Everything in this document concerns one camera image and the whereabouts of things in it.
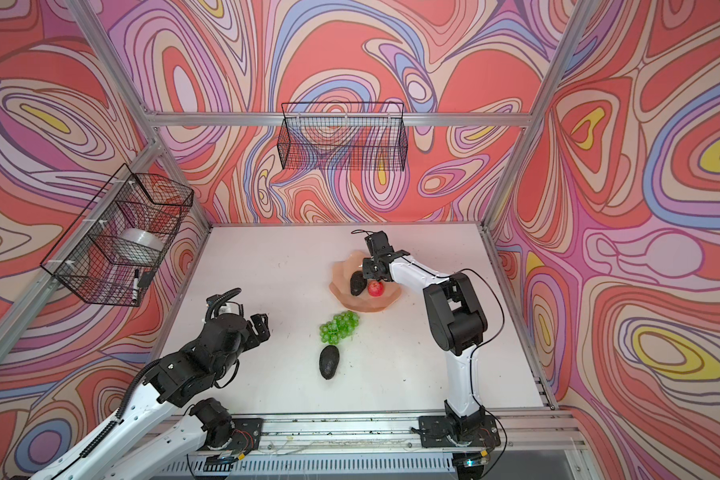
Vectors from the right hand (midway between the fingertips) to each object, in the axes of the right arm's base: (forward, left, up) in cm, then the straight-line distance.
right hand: (375, 273), depth 100 cm
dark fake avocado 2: (-3, +6, 0) cm, 7 cm away
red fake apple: (-6, 0, +1) cm, 6 cm away
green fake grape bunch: (-20, +11, +1) cm, 23 cm away
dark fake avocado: (-30, +15, 0) cm, 33 cm away
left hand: (-23, +31, +12) cm, 40 cm away
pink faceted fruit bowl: (-4, +12, 0) cm, 13 cm away
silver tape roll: (-7, +59, +29) cm, 66 cm away
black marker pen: (-17, +60, +23) cm, 66 cm away
